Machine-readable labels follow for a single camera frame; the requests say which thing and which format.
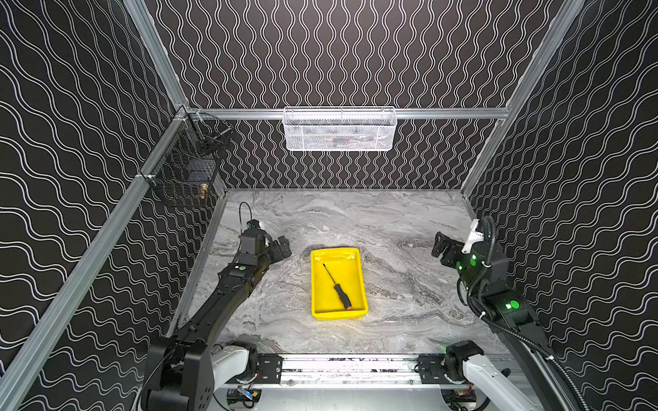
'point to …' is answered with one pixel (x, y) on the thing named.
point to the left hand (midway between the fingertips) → (285, 245)
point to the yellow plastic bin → (345, 267)
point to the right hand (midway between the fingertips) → (455, 238)
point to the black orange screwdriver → (343, 298)
